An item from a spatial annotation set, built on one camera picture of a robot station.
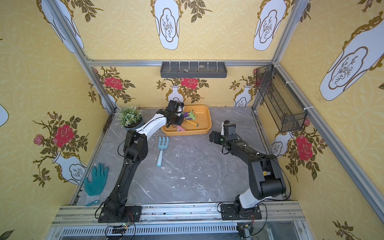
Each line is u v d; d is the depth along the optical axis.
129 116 0.92
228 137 0.73
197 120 1.13
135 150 0.65
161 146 0.98
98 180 0.84
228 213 0.73
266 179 0.45
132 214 0.73
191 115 1.14
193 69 0.92
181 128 1.03
